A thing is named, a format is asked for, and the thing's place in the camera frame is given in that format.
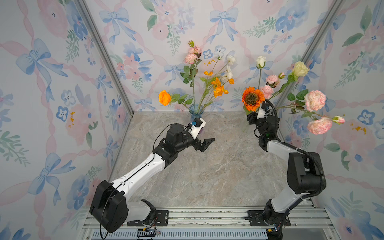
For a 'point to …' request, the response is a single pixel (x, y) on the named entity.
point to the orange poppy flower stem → (210, 82)
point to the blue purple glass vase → (196, 110)
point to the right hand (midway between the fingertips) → (254, 106)
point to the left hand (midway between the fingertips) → (208, 131)
